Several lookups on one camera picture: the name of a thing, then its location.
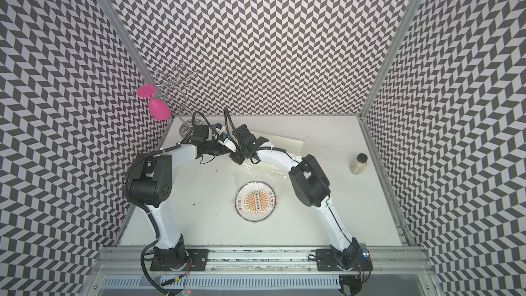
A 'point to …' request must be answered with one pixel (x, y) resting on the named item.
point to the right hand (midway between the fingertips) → (234, 153)
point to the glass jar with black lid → (357, 166)
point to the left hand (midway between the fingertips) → (234, 148)
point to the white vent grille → (225, 283)
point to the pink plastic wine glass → (158, 108)
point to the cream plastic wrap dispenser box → (283, 142)
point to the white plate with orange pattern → (255, 201)
